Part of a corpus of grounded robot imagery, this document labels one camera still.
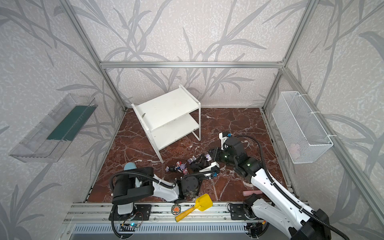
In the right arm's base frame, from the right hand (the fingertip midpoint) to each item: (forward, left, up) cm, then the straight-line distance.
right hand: (208, 147), depth 76 cm
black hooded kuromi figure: (-5, +21, -18) cm, 28 cm away
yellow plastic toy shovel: (-22, +3, -17) cm, 28 cm away
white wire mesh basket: (-2, -39, +15) cm, 42 cm away
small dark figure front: (-6, +13, -17) cm, 23 cm away
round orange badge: (-25, +17, -19) cm, 36 cm away
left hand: (-1, +1, -3) cm, 3 cm away
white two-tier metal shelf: (+11, +20, +13) cm, 26 cm away
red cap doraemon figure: (-1, +18, -18) cm, 25 cm away
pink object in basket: (-1, -43, 0) cm, 43 cm away
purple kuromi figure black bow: (0, +10, -17) cm, 19 cm away
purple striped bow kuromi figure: (-5, 0, 0) cm, 5 cm away
